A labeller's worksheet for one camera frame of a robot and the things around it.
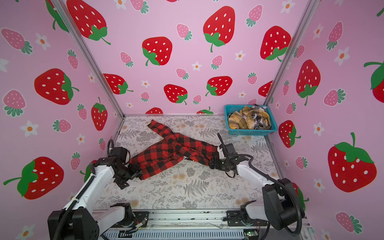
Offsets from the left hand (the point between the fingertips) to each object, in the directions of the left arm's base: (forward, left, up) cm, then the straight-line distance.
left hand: (137, 175), depth 82 cm
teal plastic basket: (+33, -67, -2) cm, 74 cm away
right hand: (+8, -43, -1) cm, 43 cm away
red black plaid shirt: (+20, -15, -6) cm, 26 cm away
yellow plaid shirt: (+43, -69, +3) cm, 81 cm away
